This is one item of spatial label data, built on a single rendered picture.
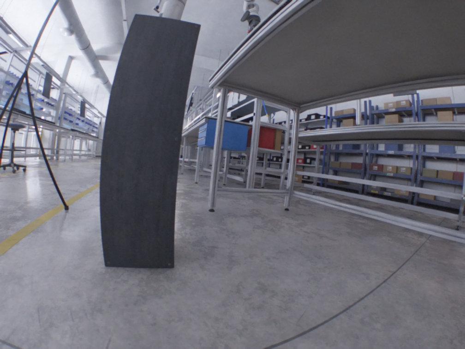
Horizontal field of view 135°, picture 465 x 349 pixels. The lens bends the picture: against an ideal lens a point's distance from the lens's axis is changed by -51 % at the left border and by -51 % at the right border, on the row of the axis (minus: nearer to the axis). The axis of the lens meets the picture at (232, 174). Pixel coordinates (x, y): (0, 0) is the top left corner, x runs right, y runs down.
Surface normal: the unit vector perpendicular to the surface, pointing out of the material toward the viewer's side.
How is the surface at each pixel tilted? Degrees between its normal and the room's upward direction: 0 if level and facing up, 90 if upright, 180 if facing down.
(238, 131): 90
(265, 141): 90
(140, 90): 90
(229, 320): 0
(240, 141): 90
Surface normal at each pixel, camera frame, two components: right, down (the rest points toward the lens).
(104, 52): 0.39, 0.09
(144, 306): 0.11, -0.99
